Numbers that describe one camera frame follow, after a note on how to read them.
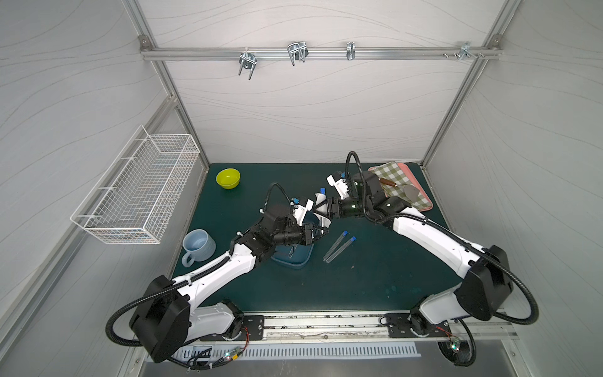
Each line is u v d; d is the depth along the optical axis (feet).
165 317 1.30
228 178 3.66
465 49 2.51
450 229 3.27
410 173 3.81
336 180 2.31
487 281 1.37
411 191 3.57
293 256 2.89
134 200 2.23
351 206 2.20
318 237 2.31
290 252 2.21
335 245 2.97
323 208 2.36
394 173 3.83
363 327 2.46
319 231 2.40
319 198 2.45
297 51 2.51
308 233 2.19
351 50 2.56
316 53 2.59
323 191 2.45
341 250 2.96
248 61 2.62
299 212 2.30
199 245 2.95
